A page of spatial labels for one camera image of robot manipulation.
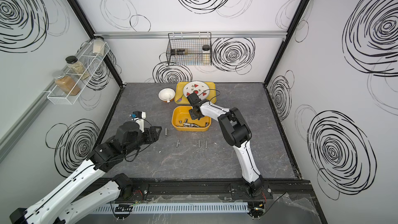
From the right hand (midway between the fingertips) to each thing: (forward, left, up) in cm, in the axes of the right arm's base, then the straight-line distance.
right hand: (196, 113), depth 102 cm
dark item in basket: (+24, +11, +31) cm, 41 cm away
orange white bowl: (+15, +22, +1) cm, 27 cm away
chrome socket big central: (-10, +4, 0) cm, 10 cm away
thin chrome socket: (-21, +10, 0) cm, 24 cm away
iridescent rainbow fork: (+12, +13, -1) cm, 18 cm away
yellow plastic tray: (+15, -10, 0) cm, 19 cm away
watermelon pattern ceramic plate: (+22, -2, 0) cm, 22 cm away
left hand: (-23, +17, +20) cm, 35 cm away
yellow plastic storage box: (-6, +9, 0) cm, 11 cm away
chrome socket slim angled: (-21, -7, -1) cm, 22 cm away
